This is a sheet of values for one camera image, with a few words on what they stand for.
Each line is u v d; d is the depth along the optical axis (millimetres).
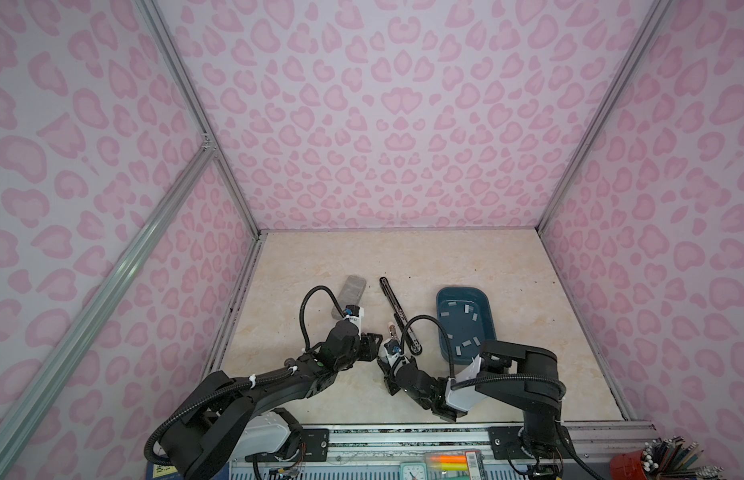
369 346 754
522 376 503
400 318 939
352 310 775
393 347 754
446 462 703
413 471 682
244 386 477
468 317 952
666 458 615
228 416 424
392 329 879
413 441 750
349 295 980
